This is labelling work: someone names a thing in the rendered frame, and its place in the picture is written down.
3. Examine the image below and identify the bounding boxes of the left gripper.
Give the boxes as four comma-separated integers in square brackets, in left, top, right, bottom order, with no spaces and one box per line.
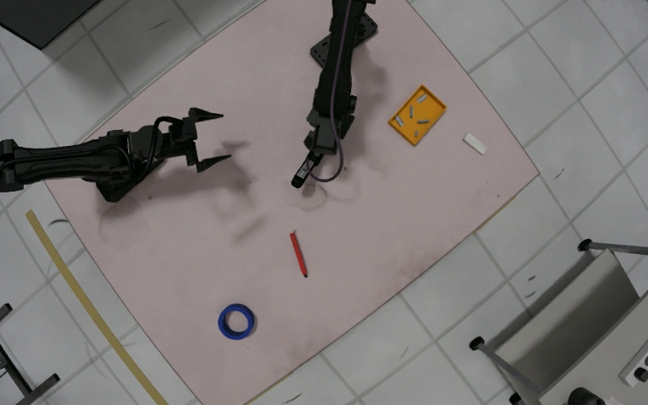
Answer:
[304,109,354,148]

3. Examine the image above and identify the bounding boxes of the orange tray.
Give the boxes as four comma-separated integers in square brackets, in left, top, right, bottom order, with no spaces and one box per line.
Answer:
[388,85,447,145]

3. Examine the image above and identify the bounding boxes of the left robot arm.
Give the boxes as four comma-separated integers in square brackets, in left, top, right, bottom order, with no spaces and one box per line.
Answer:
[305,0,378,155]

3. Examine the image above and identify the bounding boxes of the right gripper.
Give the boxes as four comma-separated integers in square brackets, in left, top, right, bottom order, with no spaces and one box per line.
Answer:
[162,107,232,173]

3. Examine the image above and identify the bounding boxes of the blue ring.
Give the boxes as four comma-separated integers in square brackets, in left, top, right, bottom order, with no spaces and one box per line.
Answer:
[218,303,254,340]

